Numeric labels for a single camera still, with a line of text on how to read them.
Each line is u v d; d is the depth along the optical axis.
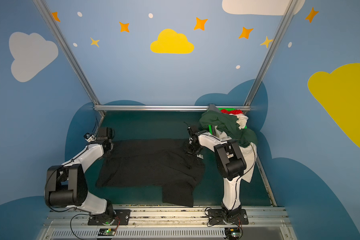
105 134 0.72
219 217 0.75
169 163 0.94
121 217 0.75
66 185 0.48
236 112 1.11
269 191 0.88
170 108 1.01
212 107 1.12
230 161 0.53
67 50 0.84
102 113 1.22
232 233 0.72
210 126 1.02
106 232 0.71
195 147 0.82
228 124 1.04
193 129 0.82
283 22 0.74
